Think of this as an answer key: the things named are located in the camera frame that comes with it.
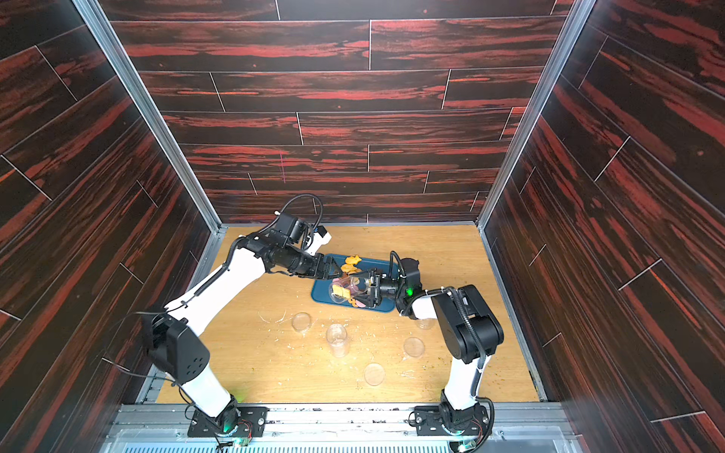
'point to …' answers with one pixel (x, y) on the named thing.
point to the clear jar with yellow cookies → (351, 282)
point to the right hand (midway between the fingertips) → (352, 279)
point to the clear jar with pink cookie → (426, 323)
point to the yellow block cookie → (341, 291)
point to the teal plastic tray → (321, 290)
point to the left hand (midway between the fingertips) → (334, 273)
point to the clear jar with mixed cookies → (337, 336)
